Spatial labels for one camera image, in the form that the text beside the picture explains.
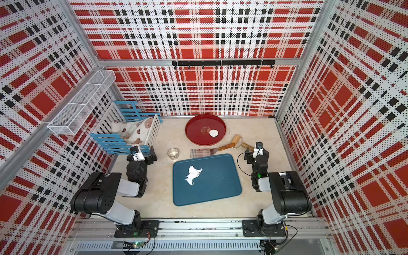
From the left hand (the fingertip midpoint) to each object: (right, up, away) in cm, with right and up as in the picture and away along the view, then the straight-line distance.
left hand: (147, 147), depth 90 cm
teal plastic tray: (+34, -18, -1) cm, 38 cm away
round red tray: (+33, +10, +24) cm, 42 cm away
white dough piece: (+26, -15, +1) cm, 30 cm away
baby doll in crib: (-14, +9, +15) cm, 22 cm away
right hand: (+64, 0, +2) cm, 64 cm away
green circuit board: (+3, -42, -21) cm, 47 cm away
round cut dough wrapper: (+39, +8, +21) cm, 45 cm away
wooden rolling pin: (+54, +2, +14) cm, 56 cm away
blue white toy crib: (-28, +24, +20) cm, 41 cm away
